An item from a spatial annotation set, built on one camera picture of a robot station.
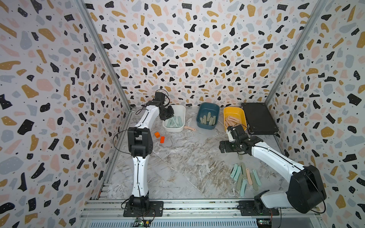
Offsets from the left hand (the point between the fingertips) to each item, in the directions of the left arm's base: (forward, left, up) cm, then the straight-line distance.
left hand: (175, 114), depth 101 cm
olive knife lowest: (-44, -39, -12) cm, 60 cm away
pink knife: (+4, -45, -12) cm, 47 cm away
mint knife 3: (+2, +6, -12) cm, 14 cm away
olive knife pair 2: (+4, -19, -12) cm, 23 cm away
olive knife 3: (+3, -27, -12) cm, 30 cm away
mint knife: (+4, -2, -13) cm, 13 cm away
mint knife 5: (-37, -37, -13) cm, 54 cm away
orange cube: (-10, +13, -12) cm, 20 cm away
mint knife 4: (+3, -1, -14) cm, 14 cm away
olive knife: (+4, -29, -12) cm, 32 cm away
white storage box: (+15, -1, -12) cm, 20 cm away
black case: (0, -63, -7) cm, 64 cm away
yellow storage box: (+8, -46, -13) cm, 49 cm away
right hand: (-25, -33, -3) cm, 41 cm away
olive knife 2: (+4, -22, -12) cm, 26 cm away
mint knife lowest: (-48, -39, -12) cm, 64 cm away
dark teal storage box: (+16, -22, -11) cm, 29 cm away
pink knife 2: (+1, -42, -12) cm, 44 cm away
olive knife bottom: (-37, -43, -13) cm, 58 cm away
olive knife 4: (-27, -44, -14) cm, 53 cm away
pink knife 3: (-40, -46, -13) cm, 62 cm away
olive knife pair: (+8, -26, -13) cm, 30 cm away
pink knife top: (-3, -9, -13) cm, 16 cm away
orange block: (-14, +10, -13) cm, 21 cm away
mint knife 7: (-41, -50, -13) cm, 66 cm away
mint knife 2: (+6, +2, -16) cm, 17 cm away
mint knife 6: (-38, -39, -12) cm, 56 cm away
